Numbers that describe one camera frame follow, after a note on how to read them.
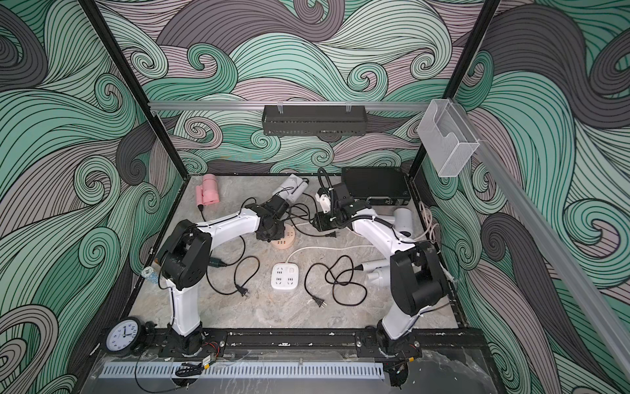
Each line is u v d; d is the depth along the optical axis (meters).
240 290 0.83
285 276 0.85
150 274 0.82
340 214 0.64
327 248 0.95
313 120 0.95
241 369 0.70
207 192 1.08
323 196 0.80
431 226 0.96
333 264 0.90
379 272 0.83
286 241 0.93
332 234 0.98
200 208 1.07
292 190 1.18
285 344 0.74
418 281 0.45
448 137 0.78
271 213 0.73
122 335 0.73
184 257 0.51
